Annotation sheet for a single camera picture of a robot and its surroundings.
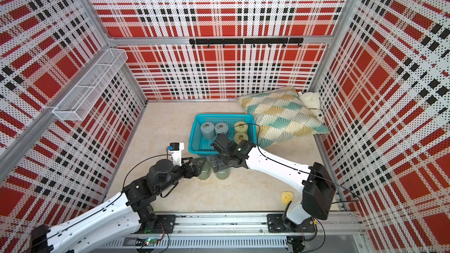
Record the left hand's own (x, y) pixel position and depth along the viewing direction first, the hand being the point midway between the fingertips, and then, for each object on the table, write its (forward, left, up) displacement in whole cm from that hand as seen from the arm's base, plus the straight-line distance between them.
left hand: (202, 159), depth 75 cm
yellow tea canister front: (+16, -17, -7) cm, 25 cm away
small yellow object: (-11, -38, -16) cm, 43 cm away
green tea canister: (-3, -9, -11) cm, 14 cm away
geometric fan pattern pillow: (+26, -39, -2) cm, 47 cm away
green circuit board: (-29, +20, -15) cm, 38 cm away
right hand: (+1, -10, -4) cm, 11 cm away
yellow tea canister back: (+22, -17, -9) cm, 30 cm away
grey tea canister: (+21, +1, -9) cm, 23 cm away
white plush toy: (+45, -63, -10) cm, 78 cm away
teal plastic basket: (+16, +6, -17) cm, 24 cm away
